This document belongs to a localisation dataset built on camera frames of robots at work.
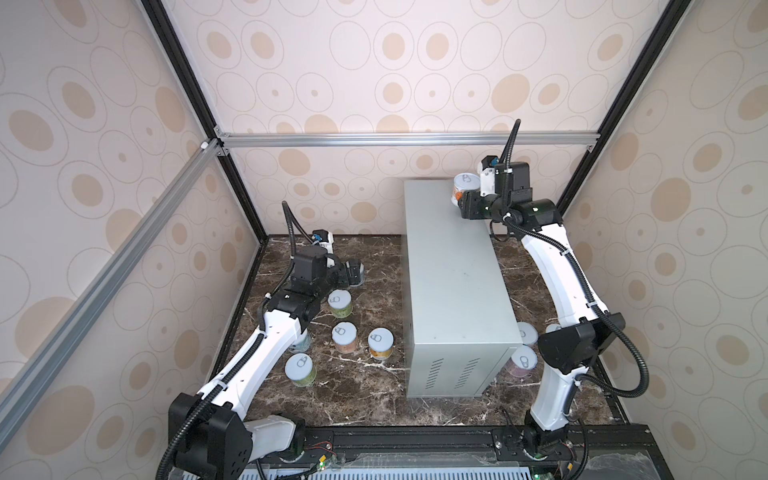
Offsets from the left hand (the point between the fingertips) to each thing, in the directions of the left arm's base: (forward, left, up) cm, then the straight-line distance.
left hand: (353, 256), depth 78 cm
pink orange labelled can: (-12, +4, -22) cm, 25 cm away
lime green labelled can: (-22, +15, -21) cm, 34 cm away
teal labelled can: (-15, +16, -23) cm, 32 cm away
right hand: (+13, -31, +9) cm, 35 cm away
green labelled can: (-1, +6, -22) cm, 23 cm away
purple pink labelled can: (-20, -46, -21) cm, 54 cm away
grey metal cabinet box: (-19, -25, +7) cm, 33 cm away
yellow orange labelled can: (-15, -7, -21) cm, 27 cm away
